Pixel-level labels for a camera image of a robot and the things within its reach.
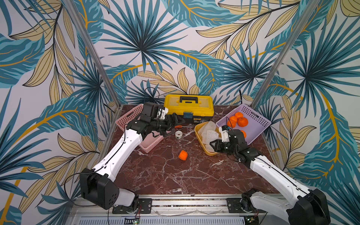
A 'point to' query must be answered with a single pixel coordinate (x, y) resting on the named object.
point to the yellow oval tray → (204, 147)
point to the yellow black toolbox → (193, 108)
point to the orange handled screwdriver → (181, 126)
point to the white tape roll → (178, 134)
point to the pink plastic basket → (150, 141)
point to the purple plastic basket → (257, 124)
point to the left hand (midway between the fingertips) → (180, 127)
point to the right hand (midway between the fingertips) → (211, 143)
